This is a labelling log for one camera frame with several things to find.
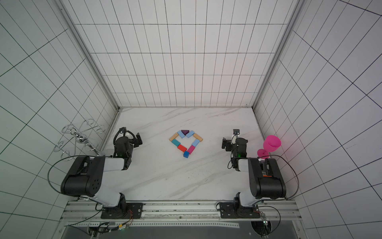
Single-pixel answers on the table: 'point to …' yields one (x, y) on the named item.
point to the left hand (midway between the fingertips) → (132, 136)
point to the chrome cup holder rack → (85, 135)
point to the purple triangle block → (185, 132)
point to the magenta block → (191, 149)
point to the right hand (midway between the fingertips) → (233, 136)
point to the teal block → (175, 142)
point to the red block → (182, 148)
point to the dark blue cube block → (186, 154)
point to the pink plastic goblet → (271, 143)
